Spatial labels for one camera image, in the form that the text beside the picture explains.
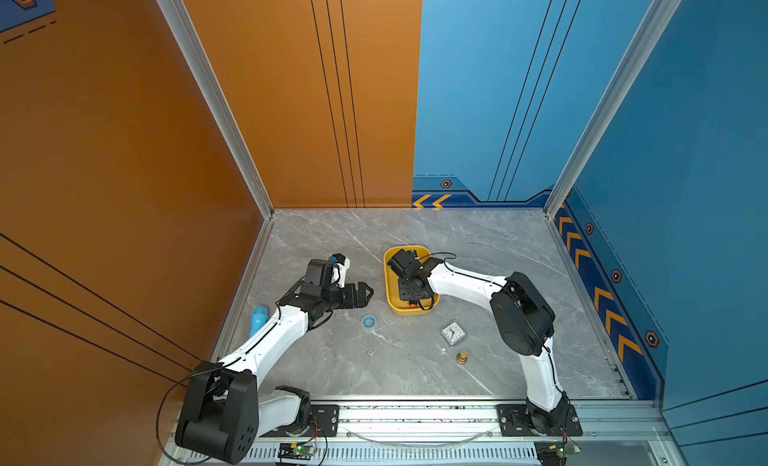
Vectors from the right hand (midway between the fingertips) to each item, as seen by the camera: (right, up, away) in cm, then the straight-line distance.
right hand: (407, 292), depth 95 cm
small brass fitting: (+15, -15, -14) cm, 25 cm away
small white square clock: (+13, -10, -9) cm, 19 cm away
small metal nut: (-11, -15, -12) cm, 22 cm away
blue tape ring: (-12, -7, -5) cm, 15 cm away
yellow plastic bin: (-5, +4, -4) cm, 7 cm away
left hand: (-14, +3, -9) cm, 17 cm away
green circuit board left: (-26, -33, -25) cm, 49 cm away
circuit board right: (+34, -33, -25) cm, 54 cm away
